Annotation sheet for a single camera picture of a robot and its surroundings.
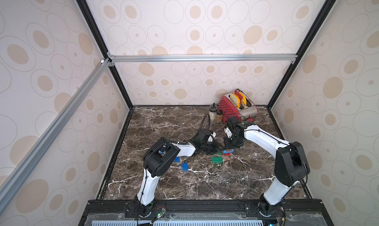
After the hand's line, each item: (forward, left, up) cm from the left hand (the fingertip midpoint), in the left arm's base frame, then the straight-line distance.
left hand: (228, 150), depth 87 cm
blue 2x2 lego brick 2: (-8, +25, -5) cm, 27 cm away
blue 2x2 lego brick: (-3, +30, -7) cm, 31 cm away
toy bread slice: (+30, -7, +13) cm, 34 cm away
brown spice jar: (+26, +2, -1) cm, 27 cm away
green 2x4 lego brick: (-3, +6, -7) cm, 9 cm away
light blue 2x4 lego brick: (0, +1, -1) cm, 2 cm away
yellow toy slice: (+29, -12, +14) cm, 34 cm away
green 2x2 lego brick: (+1, +4, -6) cm, 7 cm away
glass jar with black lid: (+31, +7, +2) cm, 32 cm away
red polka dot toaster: (+27, -2, +7) cm, 28 cm away
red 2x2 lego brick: (+1, -1, -6) cm, 6 cm away
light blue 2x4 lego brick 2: (-14, +34, +25) cm, 45 cm away
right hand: (+2, 0, -2) cm, 3 cm away
